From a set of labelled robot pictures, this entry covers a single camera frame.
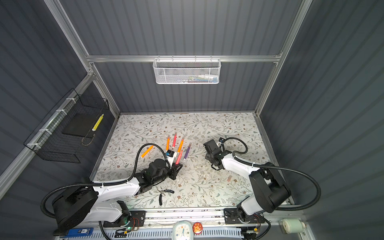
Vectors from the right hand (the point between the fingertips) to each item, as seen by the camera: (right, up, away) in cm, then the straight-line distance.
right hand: (213, 155), depth 92 cm
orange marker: (-30, +5, +10) cm, 32 cm away
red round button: (-10, -31, -21) cm, 39 cm away
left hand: (-18, -4, -8) cm, 21 cm away
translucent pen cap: (+9, -13, -5) cm, 16 cm away
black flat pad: (-68, +18, -17) cm, 73 cm away
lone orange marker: (-45, -1, +5) cm, 45 cm away
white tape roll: (+32, -26, -27) cm, 49 cm away
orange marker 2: (-21, +4, +10) cm, 24 cm away
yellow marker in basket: (-62, +18, -15) cm, 67 cm away
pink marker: (-26, +8, +13) cm, 30 cm away
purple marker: (-16, 0, +7) cm, 18 cm away
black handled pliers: (-30, -19, -9) cm, 36 cm away
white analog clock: (-17, -30, -23) cm, 42 cm away
